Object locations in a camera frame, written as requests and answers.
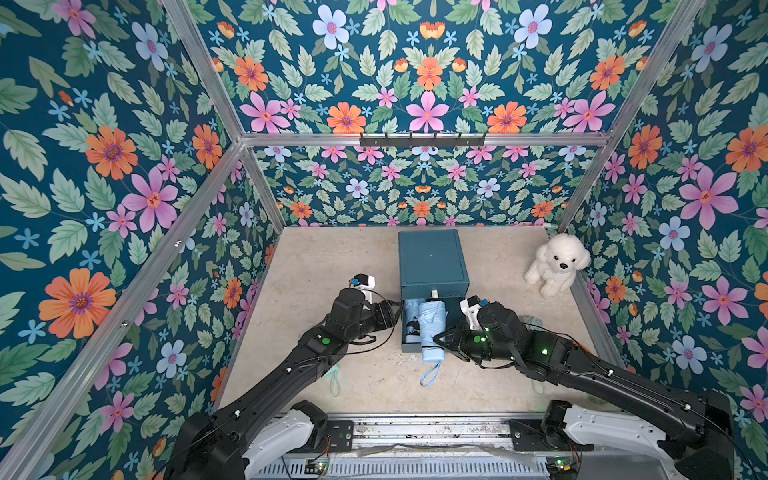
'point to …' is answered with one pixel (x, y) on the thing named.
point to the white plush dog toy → (556, 265)
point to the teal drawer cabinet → (432, 267)
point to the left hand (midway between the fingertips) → (402, 307)
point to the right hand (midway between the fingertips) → (433, 342)
